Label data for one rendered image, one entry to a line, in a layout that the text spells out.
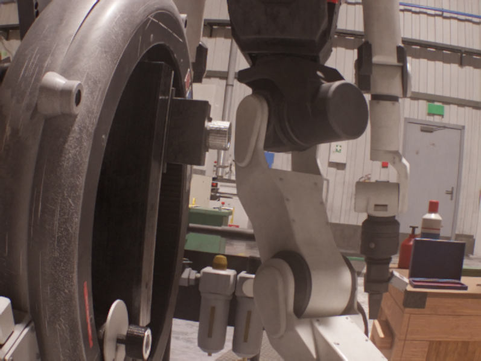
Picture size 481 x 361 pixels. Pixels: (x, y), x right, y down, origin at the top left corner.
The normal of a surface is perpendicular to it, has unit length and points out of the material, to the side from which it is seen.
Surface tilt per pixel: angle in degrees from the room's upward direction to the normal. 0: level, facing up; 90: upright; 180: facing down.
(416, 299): 90
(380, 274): 97
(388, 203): 97
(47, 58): 59
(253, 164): 90
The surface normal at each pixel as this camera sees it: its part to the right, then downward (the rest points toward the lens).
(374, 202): -0.16, 0.08
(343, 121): 0.57, -0.06
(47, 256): 0.37, 0.11
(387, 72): -0.10, -0.65
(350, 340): 0.36, -0.86
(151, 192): 0.99, 0.11
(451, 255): -0.11, -0.16
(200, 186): 0.91, 0.09
